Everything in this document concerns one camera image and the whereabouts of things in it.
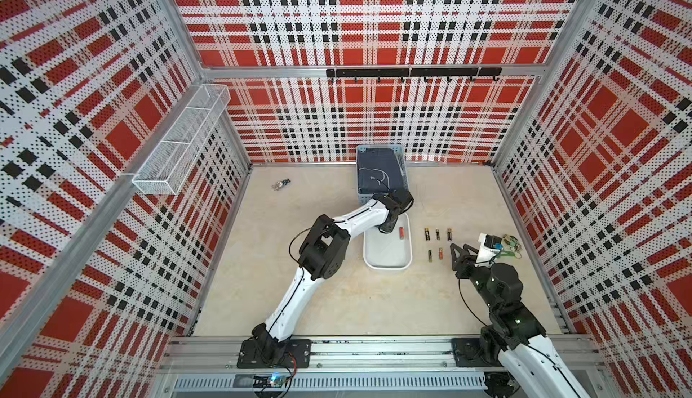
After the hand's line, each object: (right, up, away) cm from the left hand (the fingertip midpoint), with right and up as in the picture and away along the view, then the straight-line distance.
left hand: (381, 219), depth 101 cm
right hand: (+22, -6, -21) cm, 31 cm away
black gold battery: (+25, -5, -2) cm, 26 cm away
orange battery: (+21, -12, -8) cm, 25 cm away
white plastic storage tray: (+2, -10, -10) cm, 15 cm away
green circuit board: (-31, -39, -32) cm, 59 cm away
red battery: (+7, -5, -3) cm, 9 cm away
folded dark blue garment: (0, +19, +7) cm, 20 cm away
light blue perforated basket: (+10, +29, +18) cm, 36 cm away
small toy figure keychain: (-42, +14, +10) cm, 45 cm away
